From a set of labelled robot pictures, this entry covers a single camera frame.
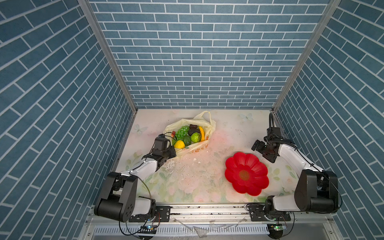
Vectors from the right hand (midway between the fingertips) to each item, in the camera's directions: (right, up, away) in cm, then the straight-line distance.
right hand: (257, 149), depth 90 cm
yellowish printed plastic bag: (-32, +18, +13) cm, 39 cm away
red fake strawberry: (-53, +9, +11) cm, 55 cm away
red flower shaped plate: (-7, -14, -3) cm, 16 cm away
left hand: (-51, 0, +2) cm, 51 cm away
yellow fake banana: (-33, +9, +13) cm, 37 cm away
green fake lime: (-38, +7, +7) cm, 39 cm away
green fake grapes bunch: (-47, +10, +12) cm, 50 cm away
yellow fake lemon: (-48, +2, +4) cm, 48 cm away
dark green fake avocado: (-43, +5, +7) cm, 44 cm away
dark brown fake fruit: (-40, +12, +15) cm, 44 cm away
